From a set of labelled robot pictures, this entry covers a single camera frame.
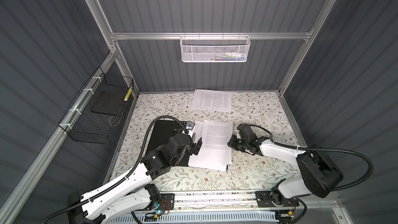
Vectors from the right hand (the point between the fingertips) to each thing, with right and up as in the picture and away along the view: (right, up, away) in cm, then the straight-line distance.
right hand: (228, 144), depth 90 cm
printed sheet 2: (-20, -8, -3) cm, 22 cm away
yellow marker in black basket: (-55, +28, -8) cm, 62 cm away
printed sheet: (-7, -1, +2) cm, 7 cm away
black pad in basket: (-62, +24, -13) cm, 67 cm away
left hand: (-20, +9, -17) cm, 28 cm away
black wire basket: (-66, +18, -17) cm, 70 cm away
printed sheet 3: (-8, +27, +26) cm, 38 cm away
